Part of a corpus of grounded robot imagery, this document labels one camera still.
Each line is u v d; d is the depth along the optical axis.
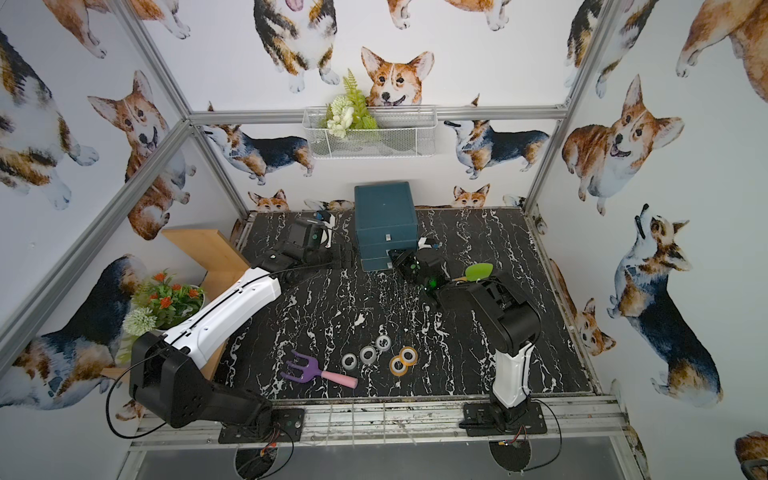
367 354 0.85
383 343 0.88
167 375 0.41
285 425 0.74
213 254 0.88
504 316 0.52
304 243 0.62
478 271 1.04
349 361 0.84
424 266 0.75
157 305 0.71
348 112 0.78
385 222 0.86
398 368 0.83
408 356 0.84
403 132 0.93
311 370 0.82
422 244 0.91
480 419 0.73
